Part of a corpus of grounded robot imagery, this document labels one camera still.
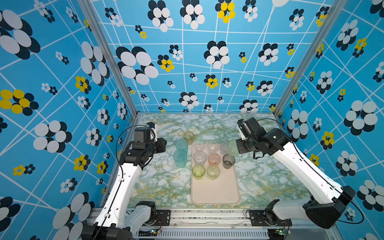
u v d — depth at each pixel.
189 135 1.02
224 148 0.89
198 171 0.88
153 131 0.60
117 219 0.38
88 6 0.68
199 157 0.89
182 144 0.98
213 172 0.87
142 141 0.55
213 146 0.99
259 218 0.72
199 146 0.98
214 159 0.91
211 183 0.85
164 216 0.73
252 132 0.52
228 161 0.91
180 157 0.94
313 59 0.85
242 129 0.55
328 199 0.38
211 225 0.72
